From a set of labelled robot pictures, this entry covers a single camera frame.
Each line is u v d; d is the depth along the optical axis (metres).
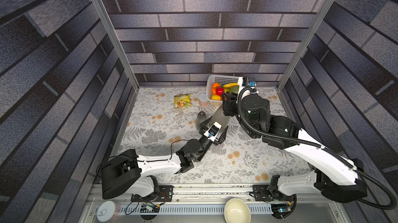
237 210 0.69
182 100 1.07
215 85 1.12
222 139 0.64
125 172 0.42
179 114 1.03
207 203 0.73
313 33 0.88
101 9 0.78
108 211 0.65
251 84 0.46
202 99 1.06
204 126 0.65
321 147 0.38
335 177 0.39
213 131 0.56
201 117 0.88
